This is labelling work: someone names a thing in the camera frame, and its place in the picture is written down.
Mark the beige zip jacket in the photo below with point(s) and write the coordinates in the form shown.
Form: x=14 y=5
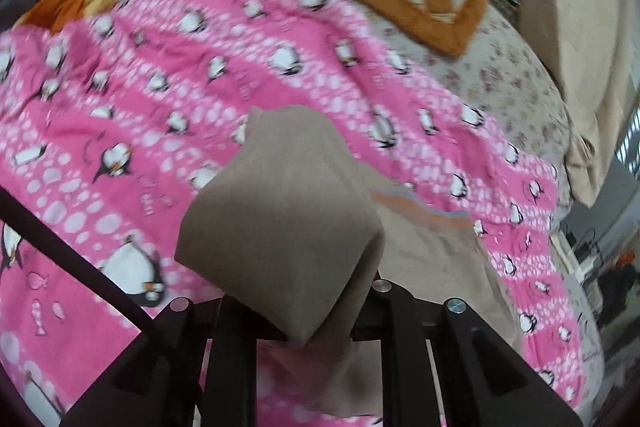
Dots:
x=280 y=227

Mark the pink penguin blanket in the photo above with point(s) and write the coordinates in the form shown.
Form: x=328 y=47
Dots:
x=150 y=82

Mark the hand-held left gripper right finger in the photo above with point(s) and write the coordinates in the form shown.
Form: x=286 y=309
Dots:
x=400 y=347

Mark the beige curtain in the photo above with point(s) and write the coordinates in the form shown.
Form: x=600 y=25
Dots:
x=575 y=7

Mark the floral bed sheet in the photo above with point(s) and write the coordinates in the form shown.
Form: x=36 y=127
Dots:
x=500 y=72

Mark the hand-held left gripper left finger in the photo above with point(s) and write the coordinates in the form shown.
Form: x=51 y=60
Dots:
x=230 y=357

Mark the orange cloth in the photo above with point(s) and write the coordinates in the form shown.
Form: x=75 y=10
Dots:
x=55 y=9

